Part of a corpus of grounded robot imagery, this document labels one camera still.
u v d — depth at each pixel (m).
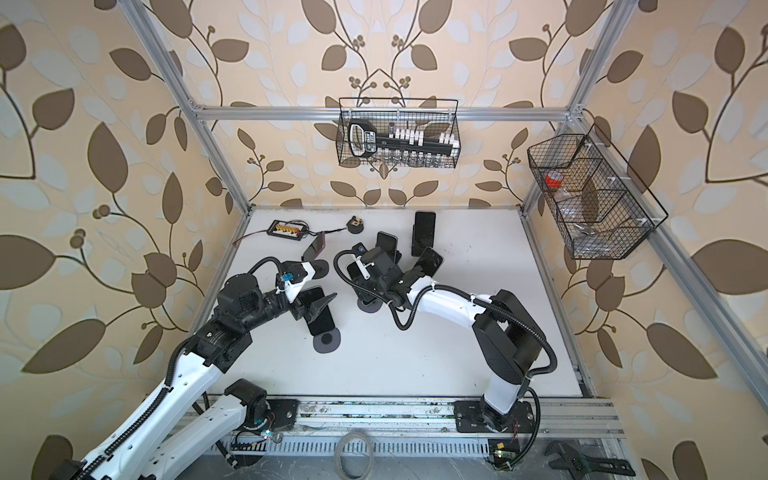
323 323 0.82
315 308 0.63
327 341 0.87
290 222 1.15
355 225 1.12
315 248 0.96
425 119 0.91
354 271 0.78
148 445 0.42
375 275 0.68
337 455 0.66
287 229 1.12
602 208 0.73
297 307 0.62
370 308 0.90
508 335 0.46
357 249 0.75
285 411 0.74
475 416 0.74
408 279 0.63
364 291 0.63
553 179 0.87
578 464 0.68
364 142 0.85
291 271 0.58
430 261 1.07
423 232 1.02
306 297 0.59
